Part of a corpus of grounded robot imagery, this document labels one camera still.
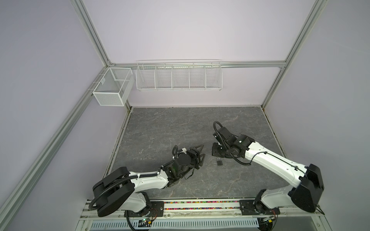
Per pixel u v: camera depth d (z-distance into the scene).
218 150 0.71
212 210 0.74
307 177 0.42
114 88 1.02
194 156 0.70
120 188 0.42
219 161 0.90
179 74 0.97
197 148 0.74
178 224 1.57
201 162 0.74
